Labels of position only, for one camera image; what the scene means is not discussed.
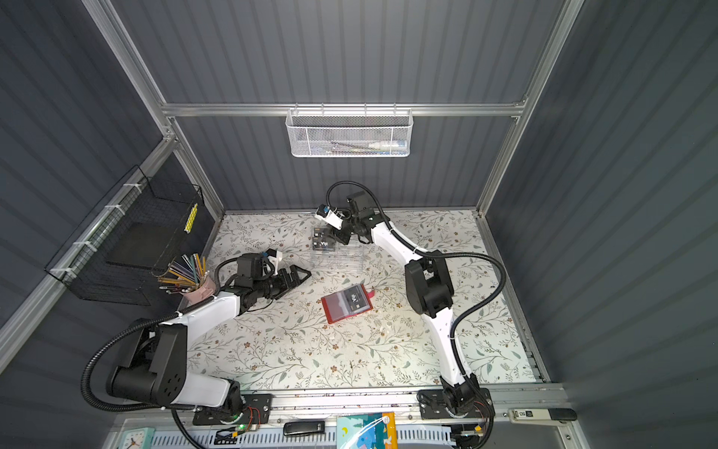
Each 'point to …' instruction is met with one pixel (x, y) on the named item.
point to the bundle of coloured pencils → (184, 275)
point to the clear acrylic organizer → (352, 253)
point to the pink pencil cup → (205, 290)
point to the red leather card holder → (337, 308)
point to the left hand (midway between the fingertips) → (305, 280)
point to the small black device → (299, 427)
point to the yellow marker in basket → (191, 219)
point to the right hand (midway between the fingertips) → (332, 226)
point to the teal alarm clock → (137, 439)
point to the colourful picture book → (383, 436)
